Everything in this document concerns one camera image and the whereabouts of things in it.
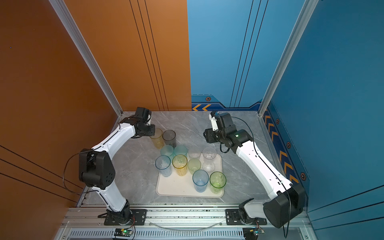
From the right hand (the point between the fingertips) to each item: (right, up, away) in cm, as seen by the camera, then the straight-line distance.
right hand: (207, 132), depth 78 cm
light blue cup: (-25, -18, +6) cm, 31 cm away
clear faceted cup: (+2, -14, +15) cm, 20 cm away
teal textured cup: (-24, -11, +13) cm, 30 cm away
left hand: (-34, +1, +15) cm, 37 cm away
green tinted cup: (+6, -27, +4) cm, 28 cm away
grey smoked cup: (-22, -3, +12) cm, 25 cm away
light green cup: (-7, -20, +11) cm, 24 cm away
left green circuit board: (-41, -47, -7) cm, 63 cm away
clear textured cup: (-7, -12, +10) cm, 17 cm away
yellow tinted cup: (-16, -18, +8) cm, 25 cm away
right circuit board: (+21, -48, -7) cm, 53 cm away
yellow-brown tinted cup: (-29, -4, +12) cm, 32 cm away
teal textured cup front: (-15, -11, +12) cm, 22 cm away
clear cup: (+1, -20, +10) cm, 22 cm away
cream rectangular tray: (-10, -31, +9) cm, 34 cm away
